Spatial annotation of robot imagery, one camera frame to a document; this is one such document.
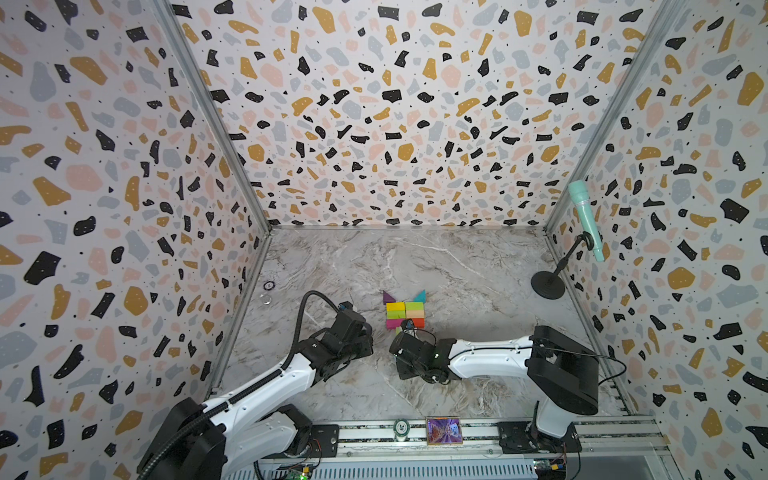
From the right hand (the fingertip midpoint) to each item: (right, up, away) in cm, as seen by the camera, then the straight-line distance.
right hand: (404, 365), depth 86 cm
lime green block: (+3, +15, +13) cm, 20 cm away
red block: (+5, +10, +9) cm, 15 cm away
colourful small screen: (+10, -12, -11) cm, 19 cm away
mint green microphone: (+49, +50, -2) cm, 70 cm away
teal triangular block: (+6, +17, +15) cm, 24 cm away
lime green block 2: (-3, +13, +10) cm, 16 cm away
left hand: (-7, +8, -2) cm, 11 cm away
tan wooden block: (+4, +12, +11) cm, 17 cm away
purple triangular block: (-6, +17, +13) cm, 23 cm away
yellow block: (-3, +15, +12) cm, 19 cm away
